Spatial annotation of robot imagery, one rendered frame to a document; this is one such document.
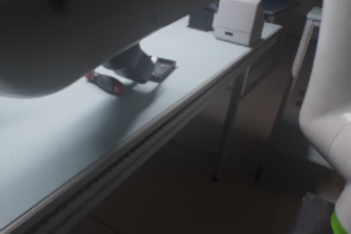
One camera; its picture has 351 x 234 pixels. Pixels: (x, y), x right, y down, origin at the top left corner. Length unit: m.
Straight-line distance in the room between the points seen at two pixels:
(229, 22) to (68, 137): 0.67
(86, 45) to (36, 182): 0.19
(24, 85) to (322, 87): 0.44
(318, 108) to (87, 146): 0.39
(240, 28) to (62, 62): 0.77
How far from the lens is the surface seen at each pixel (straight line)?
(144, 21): 0.17
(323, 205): 0.67
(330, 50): 0.48
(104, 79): 0.47
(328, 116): 0.52
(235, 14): 0.89
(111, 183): 0.39
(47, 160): 0.34
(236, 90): 1.45
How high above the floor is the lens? 1.22
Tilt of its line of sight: 28 degrees down
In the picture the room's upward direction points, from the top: 7 degrees clockwise
